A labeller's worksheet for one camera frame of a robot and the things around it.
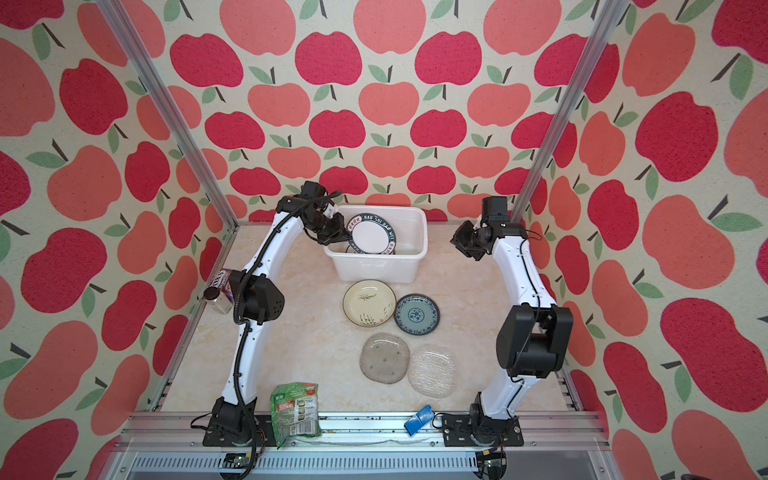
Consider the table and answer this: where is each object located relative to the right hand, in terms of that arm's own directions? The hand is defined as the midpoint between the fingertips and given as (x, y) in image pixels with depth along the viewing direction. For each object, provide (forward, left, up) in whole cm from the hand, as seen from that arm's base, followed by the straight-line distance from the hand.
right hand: (455, 245), depth 88 cm
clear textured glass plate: (-30, +5, -21) cm, 37 cm away
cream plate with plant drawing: (-11, +26, -20) cm, 34 cm away
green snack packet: (-45, +41, -19) cm, 63 cm away
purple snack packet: (-9, +77, -17) cm, 79 cm away
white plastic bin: (+4, +16, -17) cm, 24 cm away
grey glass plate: (-28, +18, -20) cm, 39 cm away
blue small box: (-44, +9, -18) cm, 49 cm away
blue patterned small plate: (-13, +10, -20) cm, 26 cm away
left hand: (+2, +31, -3) cm, 31 cm away
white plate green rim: (+9, +27, -7) cm, 29 cm away
